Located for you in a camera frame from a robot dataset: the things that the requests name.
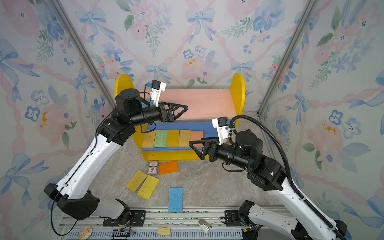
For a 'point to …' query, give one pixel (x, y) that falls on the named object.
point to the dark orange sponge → (168, 167)
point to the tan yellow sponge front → (185, 137)
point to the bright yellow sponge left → (148, 187)
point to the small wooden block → (163, 231)
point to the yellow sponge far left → (136, 181)
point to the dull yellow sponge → (148, 139)
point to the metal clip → (204, 225)
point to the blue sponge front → (175, 200)
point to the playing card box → (153, 167)
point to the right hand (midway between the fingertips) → (195, 141)
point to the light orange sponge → (197, 135)
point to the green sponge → (160, 138)
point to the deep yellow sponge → (172, 139)
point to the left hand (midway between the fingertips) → (182, 105)
